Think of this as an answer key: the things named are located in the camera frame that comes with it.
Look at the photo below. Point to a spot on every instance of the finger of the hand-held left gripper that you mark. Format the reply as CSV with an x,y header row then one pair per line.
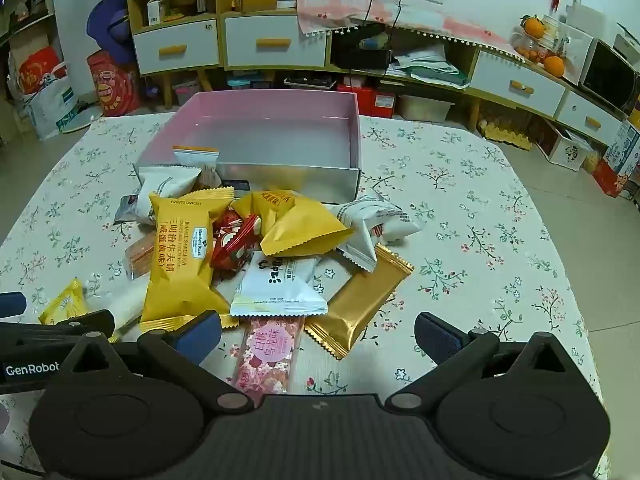
x,y
12,305
50,327

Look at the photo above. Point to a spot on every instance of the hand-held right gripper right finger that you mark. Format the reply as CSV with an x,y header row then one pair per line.
x,y
437,337

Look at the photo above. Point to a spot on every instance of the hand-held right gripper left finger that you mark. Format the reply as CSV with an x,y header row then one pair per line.
x,y
200,337

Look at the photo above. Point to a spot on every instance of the small yellow snack packet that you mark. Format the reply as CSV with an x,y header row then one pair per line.
x,y
62,302

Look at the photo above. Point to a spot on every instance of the pink nut bar packet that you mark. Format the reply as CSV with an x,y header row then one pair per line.
x,y
270,355

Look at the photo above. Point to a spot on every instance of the long white snack packet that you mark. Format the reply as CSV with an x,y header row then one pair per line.
x,y
125,305

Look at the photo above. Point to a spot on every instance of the yellow waffle snack packet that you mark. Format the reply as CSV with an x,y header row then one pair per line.
x,y
185,260

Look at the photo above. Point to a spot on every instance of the gold foil snack packet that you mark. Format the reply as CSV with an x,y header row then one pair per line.
x,y
355,305

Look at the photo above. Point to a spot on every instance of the white packet black print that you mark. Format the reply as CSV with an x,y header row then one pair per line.
x,y
280,285

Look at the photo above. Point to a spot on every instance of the red candy packet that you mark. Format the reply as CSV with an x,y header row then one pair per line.
x,y
232,245

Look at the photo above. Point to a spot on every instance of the orange snack packet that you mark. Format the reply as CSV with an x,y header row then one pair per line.
x,y
140,257

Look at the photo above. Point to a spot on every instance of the white crinkled snack packet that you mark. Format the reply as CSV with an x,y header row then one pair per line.
x,y
360,252

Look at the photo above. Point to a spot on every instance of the white packet red print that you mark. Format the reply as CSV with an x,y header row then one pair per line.
x,y
380,215

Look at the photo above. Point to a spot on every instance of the silver grey chocolate packet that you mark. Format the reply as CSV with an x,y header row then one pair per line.
x,y
125,210

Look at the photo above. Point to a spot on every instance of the mustard yellow snack packet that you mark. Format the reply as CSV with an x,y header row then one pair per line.
x,y
300,230

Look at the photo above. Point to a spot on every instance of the brown snack packet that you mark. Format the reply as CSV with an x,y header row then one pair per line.
x,y
210,180

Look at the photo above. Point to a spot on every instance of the white pillow snack packet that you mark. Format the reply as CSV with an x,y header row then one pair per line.
x,y
165,182

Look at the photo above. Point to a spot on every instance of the white packet orange stripe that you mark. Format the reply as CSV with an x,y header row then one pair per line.
x,y
195,162

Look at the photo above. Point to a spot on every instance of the pink cardboard box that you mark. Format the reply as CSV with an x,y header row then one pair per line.
x,y
280,130

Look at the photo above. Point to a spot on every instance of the floral tablecloth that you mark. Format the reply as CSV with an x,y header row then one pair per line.
x,y
475,210

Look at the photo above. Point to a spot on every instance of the white plastic sack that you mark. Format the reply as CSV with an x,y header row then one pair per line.
x,y
50,115

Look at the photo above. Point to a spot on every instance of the yellow egg carton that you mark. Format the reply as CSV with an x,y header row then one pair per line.
x,y
505,135

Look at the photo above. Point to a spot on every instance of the white printed carton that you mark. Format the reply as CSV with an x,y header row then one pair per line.
x,y
567,152

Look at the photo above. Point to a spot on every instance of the clear storage bin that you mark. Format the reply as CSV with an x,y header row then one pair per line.
x,y
425,109

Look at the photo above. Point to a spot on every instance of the red printed carton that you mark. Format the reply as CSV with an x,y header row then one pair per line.
x,y
610,180

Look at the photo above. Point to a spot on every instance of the red gift bag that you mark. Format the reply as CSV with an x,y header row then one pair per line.
x,y
40,72

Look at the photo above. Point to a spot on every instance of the red printed barrel bag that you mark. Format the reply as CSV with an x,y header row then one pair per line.
x,y
112,90

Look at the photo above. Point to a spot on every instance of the clear bin pink contents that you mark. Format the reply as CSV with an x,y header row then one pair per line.
x,y
187,95

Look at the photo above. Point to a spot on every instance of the red cardboard box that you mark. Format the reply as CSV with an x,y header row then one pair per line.
x,y
370,102

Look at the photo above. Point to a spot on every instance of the teal storage bin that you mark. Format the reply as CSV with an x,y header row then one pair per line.
x,y
250,82

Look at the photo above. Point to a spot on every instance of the tall printed carton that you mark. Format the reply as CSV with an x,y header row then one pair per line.
x,y
625,150

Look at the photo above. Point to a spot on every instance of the long wooden tv cabinet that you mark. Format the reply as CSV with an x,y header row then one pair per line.
x,y
495,75

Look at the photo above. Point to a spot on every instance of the pile of papers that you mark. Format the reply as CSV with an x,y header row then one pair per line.
x,y
425,67

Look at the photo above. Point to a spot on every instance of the dark shelving unit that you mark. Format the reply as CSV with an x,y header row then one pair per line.
x,y
25,25

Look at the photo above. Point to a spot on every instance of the low wooden drawer cabinet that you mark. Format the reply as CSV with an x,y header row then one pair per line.
x,y
250,55

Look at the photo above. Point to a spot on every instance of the black device in cabinet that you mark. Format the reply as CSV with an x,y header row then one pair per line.
x,y
360,57

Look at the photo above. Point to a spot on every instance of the plain orange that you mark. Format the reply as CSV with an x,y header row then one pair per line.
x,y
554,66

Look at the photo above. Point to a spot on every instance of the purple plush cushion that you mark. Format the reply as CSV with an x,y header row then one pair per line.
x,y
107,25

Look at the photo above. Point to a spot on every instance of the clear tub of small oranges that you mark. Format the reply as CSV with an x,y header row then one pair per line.
x,y
529,50

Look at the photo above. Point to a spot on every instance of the blue green toy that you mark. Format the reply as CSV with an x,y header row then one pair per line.
x,y
372,42

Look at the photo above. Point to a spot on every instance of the tall wooden shelf cabinet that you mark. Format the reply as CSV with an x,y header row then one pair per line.
x,y
175,35

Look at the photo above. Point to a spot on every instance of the black microwave oven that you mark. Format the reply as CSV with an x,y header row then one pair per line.
x,y
607,77

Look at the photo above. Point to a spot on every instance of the orange with leaves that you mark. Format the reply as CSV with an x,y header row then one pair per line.
x,y
532,27

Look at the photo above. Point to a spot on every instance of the small white carton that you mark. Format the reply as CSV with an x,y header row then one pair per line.
x,y
156,10

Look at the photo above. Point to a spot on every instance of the yellow round container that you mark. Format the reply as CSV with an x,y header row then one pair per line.
x,y
182,4

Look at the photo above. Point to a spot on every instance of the brown cardboard box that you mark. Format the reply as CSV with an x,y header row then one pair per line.
x,y
255,1

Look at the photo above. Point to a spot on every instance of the pink checked cloth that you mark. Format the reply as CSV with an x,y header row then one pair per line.
x,y
340,10

